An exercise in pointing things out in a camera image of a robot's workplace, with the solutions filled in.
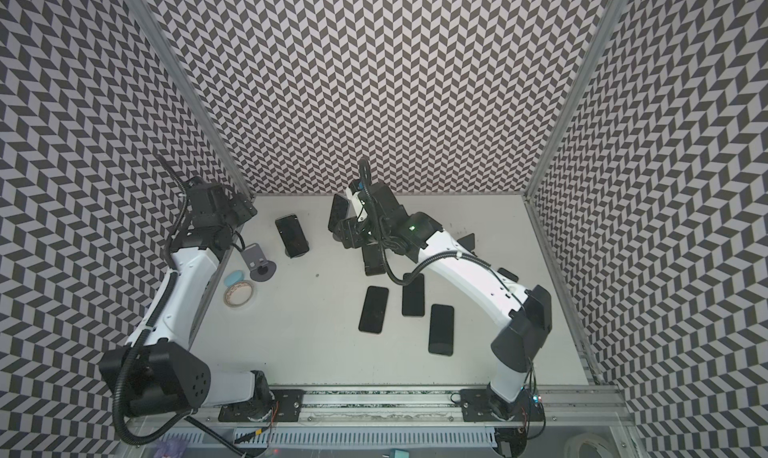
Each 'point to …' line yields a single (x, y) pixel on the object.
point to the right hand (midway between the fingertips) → (348, 237)
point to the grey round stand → (261, 270)
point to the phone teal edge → (339, 211)
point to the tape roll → (238, 293)
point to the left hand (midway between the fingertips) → (235, 208)
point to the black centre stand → (373, 259)
